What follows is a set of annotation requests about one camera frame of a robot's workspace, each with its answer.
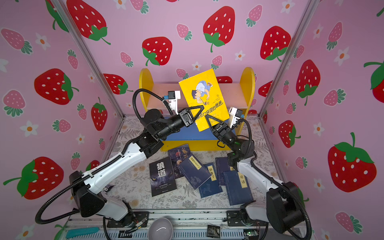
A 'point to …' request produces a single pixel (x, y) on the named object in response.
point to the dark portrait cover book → (177, 155)
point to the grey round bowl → (160, 228)
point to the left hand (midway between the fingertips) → (203, 107)
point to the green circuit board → (250, 232)
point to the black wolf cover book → (162, 177)
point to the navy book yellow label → (194, 171)
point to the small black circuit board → (213, 231)
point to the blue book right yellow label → (237, 188)
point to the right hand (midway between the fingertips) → (204, 119)
